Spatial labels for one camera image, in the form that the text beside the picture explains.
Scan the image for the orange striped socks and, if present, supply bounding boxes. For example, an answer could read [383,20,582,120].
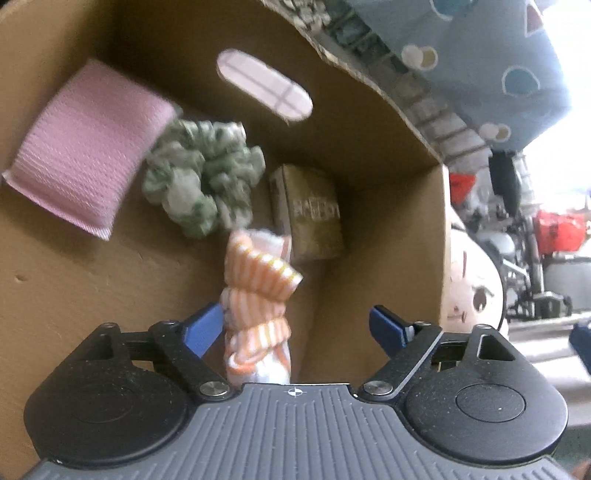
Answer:
[220,229,305,385]

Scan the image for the green scrunchie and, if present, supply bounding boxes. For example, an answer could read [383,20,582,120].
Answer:
[141,118,267,239]

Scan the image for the blue printed blanket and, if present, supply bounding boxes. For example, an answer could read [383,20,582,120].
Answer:
[345,0,574,154]

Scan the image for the large plush doll red shirt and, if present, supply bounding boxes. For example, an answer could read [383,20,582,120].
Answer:
[450,209,510,339]

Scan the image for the small brown box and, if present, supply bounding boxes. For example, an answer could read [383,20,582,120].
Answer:
[269,163,347,265]

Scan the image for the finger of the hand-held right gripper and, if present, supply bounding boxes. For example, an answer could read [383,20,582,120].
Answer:
[569,322,591,374]

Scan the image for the small red item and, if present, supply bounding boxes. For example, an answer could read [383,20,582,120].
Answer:
[450,172,477,205]

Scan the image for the pink scrub sponge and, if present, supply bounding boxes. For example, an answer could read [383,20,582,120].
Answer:
[1,59,177,241]

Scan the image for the brown cardboard box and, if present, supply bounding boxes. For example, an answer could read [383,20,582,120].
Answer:
[0,0,452,480]

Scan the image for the red plastic bag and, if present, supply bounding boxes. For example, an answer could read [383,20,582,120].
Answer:
[534,209,585,256]

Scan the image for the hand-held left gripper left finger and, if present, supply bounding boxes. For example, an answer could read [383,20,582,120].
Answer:
[90,301,235,403]

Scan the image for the wheelchair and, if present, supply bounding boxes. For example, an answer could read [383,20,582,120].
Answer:
[488,150,591,321]

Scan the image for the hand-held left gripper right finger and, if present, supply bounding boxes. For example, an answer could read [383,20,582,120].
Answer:
[359,304,519,401]

